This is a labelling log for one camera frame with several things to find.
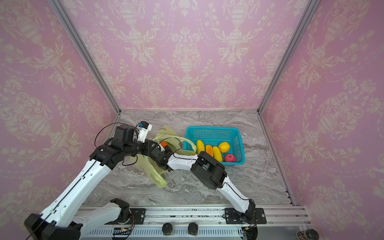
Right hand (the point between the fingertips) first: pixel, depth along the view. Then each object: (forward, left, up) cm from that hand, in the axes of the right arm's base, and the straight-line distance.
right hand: (165, 149), depth 96 cm
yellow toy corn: (+1, -23, 0) cm, 23 cm away
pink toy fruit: (-9, -40, +2) cm, 41 cm away
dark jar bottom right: (-47, -65, +6) cm, 80 cm away
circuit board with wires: (-42, +18, -6) cm, 46 cm away
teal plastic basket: (-8, -16, +16) cm, 24 cm away
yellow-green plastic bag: (-5, -8, +15) cm, 18 cm away
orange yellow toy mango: (-2, -28, +1) cm, 28 cm away
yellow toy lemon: (-1, -38, +2) cm, 38 cm away
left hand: (-10, -1, +21) cm, 24 cm away
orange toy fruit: (+1, 0, +3) cm, 3 cm away
